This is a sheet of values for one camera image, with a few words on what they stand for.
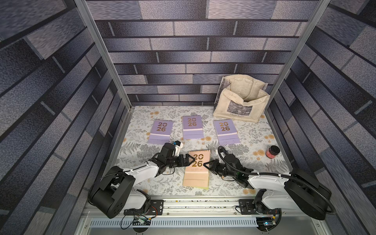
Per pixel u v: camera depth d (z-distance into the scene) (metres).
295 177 0.48
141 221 0.71
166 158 0.69
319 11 0.71
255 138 1.01
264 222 0.71
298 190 0.43
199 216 0.71
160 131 1.03
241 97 0.95
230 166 0.64
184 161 0.76
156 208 0.73
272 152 0.87
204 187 0.79
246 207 0.73
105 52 0.86
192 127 1.06
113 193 0.43
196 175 0.83
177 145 0.81
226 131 1.03
